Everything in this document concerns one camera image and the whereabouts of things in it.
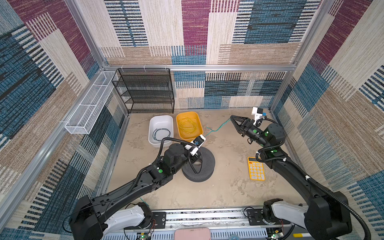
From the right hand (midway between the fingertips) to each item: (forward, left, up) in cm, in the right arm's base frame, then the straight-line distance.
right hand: (229, 119), depth 71 cm
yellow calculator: (-12, -18, -32) cm, 38 cm away
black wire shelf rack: (+43, +50, -15) cm, 67 cm away
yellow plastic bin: (+29, +16, -29) cm, 44 cm away
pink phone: (-41, +19, -31) cm, 55 cm away
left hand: (-6, +14, -6) cm, 17 cm away
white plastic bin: (+22, +41, -31) cm, 56 cm away
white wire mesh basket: (+17, +83, -14) cm, 85 cm away
